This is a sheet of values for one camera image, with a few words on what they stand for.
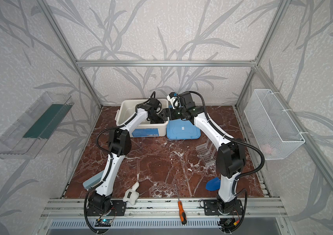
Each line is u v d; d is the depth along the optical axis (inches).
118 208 28.9
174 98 29.7
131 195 29.4
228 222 29.4
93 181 30.8
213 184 32.4
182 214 27.8
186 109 26.1
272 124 24.9
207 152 36.4
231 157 18.9
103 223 28.1
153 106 33.4
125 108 39.2
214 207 28.5
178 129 41.4
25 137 24.9
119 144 25.7
